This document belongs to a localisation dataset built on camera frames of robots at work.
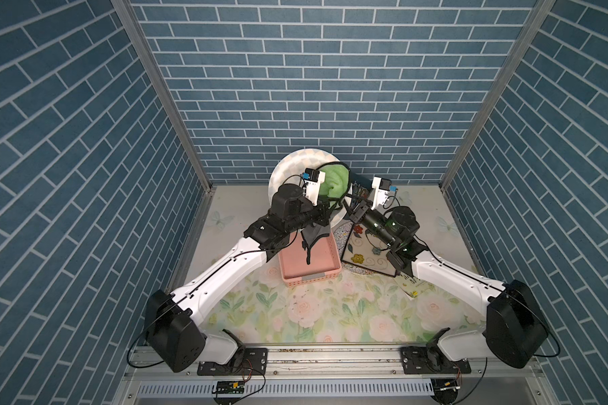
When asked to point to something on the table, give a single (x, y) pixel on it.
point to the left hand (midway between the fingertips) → (345, 202)
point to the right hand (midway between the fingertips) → (342, 196)
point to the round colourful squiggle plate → (342, 235)
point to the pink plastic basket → (324, 261)
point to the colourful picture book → (413, 286)
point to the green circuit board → (230, 386)
